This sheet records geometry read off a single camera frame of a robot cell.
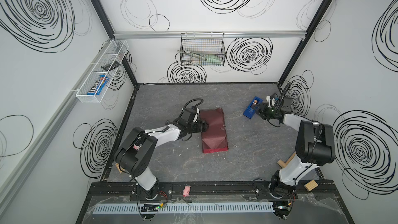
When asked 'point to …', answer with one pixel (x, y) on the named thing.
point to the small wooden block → (311, 185)
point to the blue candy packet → (94, 89)
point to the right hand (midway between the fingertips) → (254, 108)
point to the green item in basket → (214, 59)
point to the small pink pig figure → (186, 191)
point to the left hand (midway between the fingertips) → (204, 126)
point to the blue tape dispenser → (250, 111)
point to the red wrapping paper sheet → (214, 139)
